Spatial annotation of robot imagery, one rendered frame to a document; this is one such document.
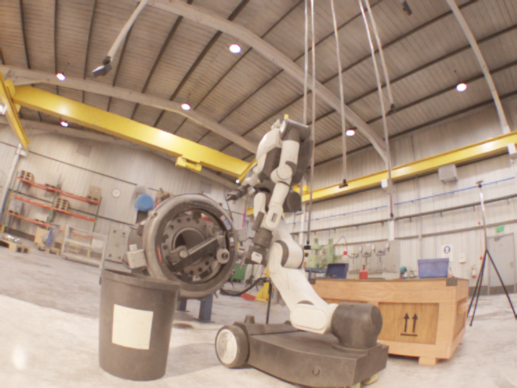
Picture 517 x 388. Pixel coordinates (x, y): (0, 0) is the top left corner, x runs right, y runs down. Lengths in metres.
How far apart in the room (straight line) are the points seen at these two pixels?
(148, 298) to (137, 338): 0.15
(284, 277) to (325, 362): 0.48
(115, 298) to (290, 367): 0.67
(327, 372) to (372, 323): 0.24
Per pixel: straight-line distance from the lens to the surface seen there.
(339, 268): 2.03
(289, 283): 1.30
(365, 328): 1.06
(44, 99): 14.31
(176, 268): 1.82
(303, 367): 1.06
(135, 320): 0.94
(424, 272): 1.71
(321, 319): 1.12
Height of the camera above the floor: 0.43
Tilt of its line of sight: 18 degrees up
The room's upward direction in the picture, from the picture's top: 7 degrees clockwise
